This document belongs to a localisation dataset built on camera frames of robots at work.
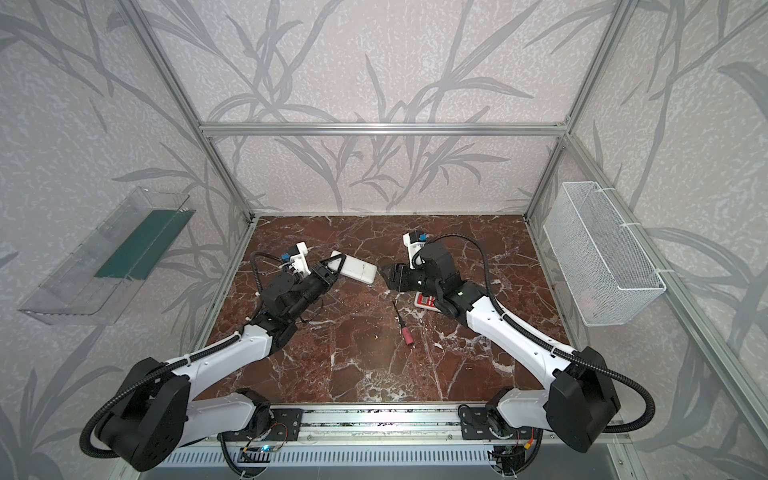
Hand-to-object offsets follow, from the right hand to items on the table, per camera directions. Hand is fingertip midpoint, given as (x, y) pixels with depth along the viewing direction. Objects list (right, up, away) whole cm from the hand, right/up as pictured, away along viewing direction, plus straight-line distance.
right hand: (389, 260), depth 77 cm
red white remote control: (+11, -14, +17) cm, 25 cm away
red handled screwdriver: (+4, -22, +11) cm, 25 cm away
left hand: (-10, +3, -1) cm, 10 cm away
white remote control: (-8, -3, +1) cm, 9 cm away
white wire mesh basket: (+46, -2, -17) cm, 49 cm away
